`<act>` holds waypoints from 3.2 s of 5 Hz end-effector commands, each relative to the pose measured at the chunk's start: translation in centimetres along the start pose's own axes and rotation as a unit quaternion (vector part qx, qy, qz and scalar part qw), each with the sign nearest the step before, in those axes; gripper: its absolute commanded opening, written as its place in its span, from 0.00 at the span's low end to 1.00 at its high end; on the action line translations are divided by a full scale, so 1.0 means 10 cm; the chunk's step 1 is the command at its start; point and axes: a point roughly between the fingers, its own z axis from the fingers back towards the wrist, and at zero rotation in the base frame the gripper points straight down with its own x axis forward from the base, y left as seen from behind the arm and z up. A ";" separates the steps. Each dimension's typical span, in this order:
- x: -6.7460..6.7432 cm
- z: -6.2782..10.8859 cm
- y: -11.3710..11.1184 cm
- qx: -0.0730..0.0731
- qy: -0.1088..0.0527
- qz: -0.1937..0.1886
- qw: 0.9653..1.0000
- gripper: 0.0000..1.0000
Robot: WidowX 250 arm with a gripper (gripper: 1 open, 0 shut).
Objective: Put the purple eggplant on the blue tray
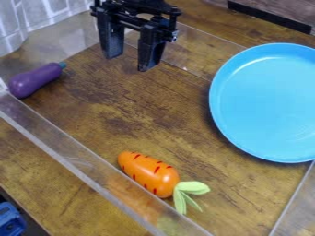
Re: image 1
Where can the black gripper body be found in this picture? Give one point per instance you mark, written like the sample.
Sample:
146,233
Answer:
135,13

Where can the dark wooden board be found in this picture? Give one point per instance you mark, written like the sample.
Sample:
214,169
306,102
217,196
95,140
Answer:
294,14

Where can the orange toy carrot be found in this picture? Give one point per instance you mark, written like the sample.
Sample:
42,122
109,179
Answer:
161,179

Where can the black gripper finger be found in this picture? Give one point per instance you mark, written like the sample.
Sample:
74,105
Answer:
111,32
151,45

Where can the blue round plate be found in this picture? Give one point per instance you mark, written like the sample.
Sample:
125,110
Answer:
262,100

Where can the purple toy eggplant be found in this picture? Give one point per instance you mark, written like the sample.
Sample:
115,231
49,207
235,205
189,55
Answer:
26,83

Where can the clear acrylic tray wall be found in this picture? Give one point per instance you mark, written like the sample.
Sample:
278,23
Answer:
62,136

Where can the blue plastic object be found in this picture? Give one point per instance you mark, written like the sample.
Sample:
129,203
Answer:
13,224

